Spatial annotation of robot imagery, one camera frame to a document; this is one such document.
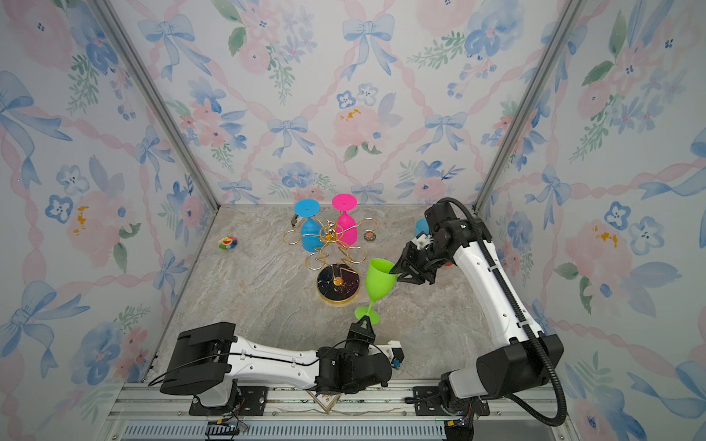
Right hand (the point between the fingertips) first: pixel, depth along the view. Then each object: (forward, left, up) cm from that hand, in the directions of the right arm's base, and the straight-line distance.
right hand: (395, 273), depth 72 cm
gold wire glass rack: (+10, +17, -22) cm, 29 cm away
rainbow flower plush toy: (+26, +61, -21) cm, 70 cm away
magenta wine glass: (+20, +13, +6) cm, 25 cm away
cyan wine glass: (+9, +22, +5) cm, 25 cm away
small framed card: (-26, +18, -23) cm, 39 cm away
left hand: (-7, +8, -10) cm, 15 cm away
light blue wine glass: (+26, -12, -10) cm, 30 cm away
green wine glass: (-3, +4, 0) cm, 5 cm away
